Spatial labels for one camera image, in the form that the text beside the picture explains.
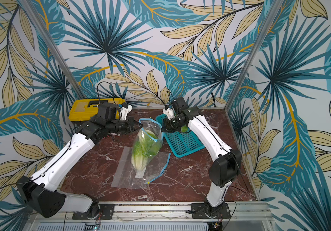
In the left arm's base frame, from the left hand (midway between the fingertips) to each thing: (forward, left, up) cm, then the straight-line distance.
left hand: (142, 127), depth 70 cm
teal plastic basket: (+9, -23, -30) cm, 39 cm away
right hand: (+5, -9, -7) cm, 13 cm away
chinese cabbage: (-6, -6, -5) cm, 10 cm away
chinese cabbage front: (-3, +2, -18) cm, 18 cm away
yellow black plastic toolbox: (+24, +43, -14) cm, 51 cm away
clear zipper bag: (-13, +13, -30) cm, 35 cm away
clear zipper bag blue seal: (+9, -2, -8) cm, 12 cm away
